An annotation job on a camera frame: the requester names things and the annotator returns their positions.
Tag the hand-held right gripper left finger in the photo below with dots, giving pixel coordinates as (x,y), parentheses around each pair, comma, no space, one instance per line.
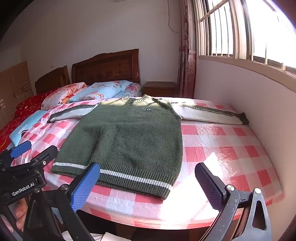
(85,185)

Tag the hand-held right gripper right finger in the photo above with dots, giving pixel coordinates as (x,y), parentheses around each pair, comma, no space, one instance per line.
(209,185)

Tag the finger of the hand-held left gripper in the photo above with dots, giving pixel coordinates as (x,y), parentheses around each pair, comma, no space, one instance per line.
(46,154)
(20,148)

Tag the green knit sweater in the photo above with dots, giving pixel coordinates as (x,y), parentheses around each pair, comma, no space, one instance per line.
(129,134)

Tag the person's left hand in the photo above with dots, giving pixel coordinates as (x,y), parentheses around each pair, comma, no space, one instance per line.
(21,213)

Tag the light blue cloth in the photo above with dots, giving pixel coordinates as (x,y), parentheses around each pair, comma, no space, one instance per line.
(30,125)

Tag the pink checkered bed cover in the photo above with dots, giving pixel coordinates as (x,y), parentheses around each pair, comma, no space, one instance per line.
(231,157)

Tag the red patterned bedding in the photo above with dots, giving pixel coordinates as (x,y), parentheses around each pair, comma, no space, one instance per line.
(25,106)

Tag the light wooden wardrobe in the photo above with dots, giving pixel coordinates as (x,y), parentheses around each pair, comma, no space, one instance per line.
(13,90)

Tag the white paper sheet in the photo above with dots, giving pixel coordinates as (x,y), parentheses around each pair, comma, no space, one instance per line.
(115,236)

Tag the pink floral pillow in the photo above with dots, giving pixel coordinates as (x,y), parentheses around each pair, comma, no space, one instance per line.
(60,93)
(135,89)

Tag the small dark wooden headboard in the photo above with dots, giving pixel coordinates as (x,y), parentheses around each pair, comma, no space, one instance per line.
(52,78)

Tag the blue floral pillow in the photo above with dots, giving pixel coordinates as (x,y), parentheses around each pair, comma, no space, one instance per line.
(101,90)

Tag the large carved wooden headboard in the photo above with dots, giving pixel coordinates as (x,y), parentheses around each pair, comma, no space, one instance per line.
(108,69)

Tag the wooden nightstand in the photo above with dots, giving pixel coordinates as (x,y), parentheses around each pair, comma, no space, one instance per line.
(159,89)

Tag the pink floral curtain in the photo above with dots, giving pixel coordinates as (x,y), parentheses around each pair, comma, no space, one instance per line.
(187,58)

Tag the barred window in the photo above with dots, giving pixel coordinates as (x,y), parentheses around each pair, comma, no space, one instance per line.
(231,34)

